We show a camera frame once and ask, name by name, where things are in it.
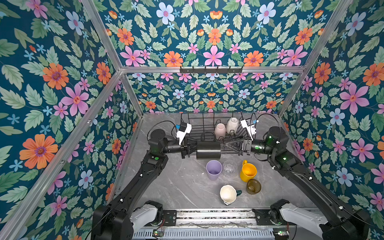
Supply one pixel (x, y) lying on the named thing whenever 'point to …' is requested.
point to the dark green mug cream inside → (228, 194)
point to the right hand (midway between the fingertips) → (228, 143)
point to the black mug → (208, 150)
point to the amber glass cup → (253, 186)
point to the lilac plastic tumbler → (213, 168)
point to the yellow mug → (248, 171)
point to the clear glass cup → (229, 168)
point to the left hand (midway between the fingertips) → (203, 144)
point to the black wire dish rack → (202, 122)
